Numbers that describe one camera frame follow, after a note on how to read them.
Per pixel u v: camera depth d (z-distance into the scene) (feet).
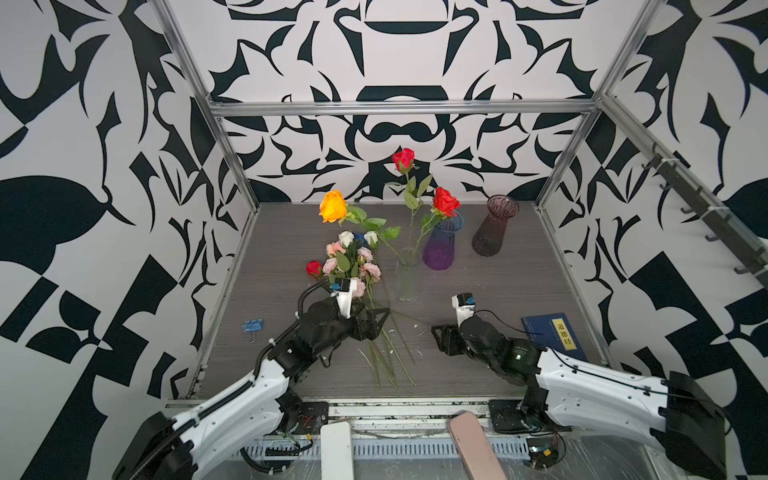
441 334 2.44
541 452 2.33
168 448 1.33
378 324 2.33
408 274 3.42
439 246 3.37
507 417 2.44
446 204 2.49
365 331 2.26
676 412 1.41
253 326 2.87
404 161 2.54
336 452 2.13
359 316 2.22
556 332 2.85
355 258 3.16
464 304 2.35
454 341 2.31
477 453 2.24
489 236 3.27
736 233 1.79
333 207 2.06
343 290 2.26
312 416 2.39
